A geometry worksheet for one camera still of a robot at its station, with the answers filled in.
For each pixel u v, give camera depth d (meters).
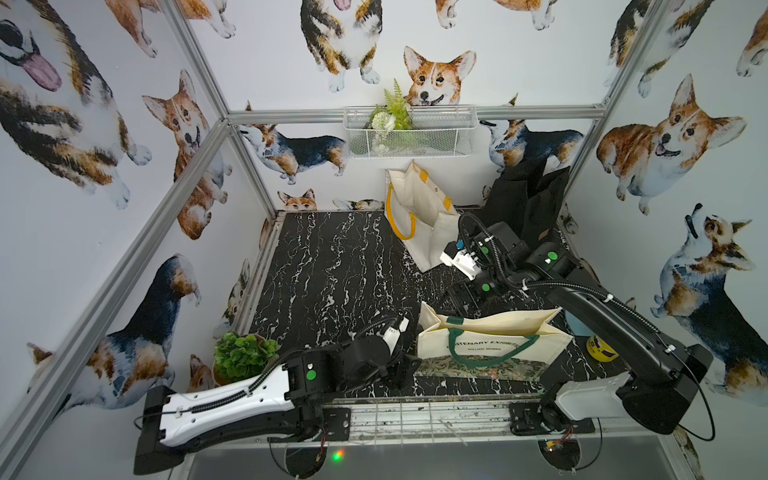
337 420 0.75
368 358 0.49
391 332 0.61
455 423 0.75
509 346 0.71
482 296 0.59
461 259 0.63
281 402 0.46
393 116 0.82
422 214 1.13
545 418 0.68
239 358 0.69
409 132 0.86
